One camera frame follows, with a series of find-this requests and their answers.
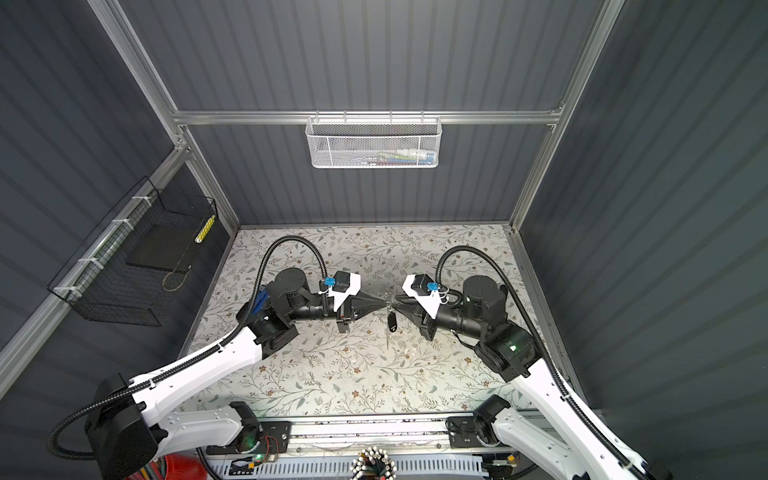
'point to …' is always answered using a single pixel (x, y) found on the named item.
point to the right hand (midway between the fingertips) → (401, 302)
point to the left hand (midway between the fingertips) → (387, 301)
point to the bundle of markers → (373, 463)
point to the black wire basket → (128, 269)
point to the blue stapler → (260, 301)
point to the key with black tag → (392, 321)
